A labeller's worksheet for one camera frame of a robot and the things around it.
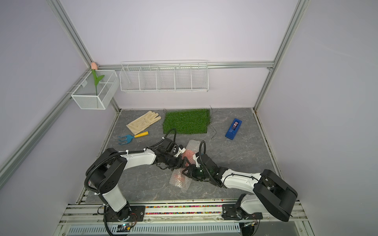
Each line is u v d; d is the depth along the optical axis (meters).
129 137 1.05
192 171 0.72
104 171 0.47
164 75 0.96
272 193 0.43
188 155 0.86
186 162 0.81
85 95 0.79
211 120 1.11
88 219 0.74
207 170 0.64
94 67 0.89
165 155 0.76
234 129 1.02
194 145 0.91
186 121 1.08
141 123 1.12
